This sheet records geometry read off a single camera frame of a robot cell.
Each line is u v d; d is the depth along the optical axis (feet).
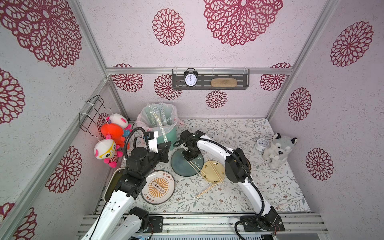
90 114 2.51
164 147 2.09
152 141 1.95
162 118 2.95
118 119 3.10
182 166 3.05
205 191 2.80
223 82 2.95
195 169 2.96
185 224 2.48
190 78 2.94
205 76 3.14
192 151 2.67
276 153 2.78
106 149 2.54
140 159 1.64
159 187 2.80
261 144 3.31
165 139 2.17
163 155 1.96
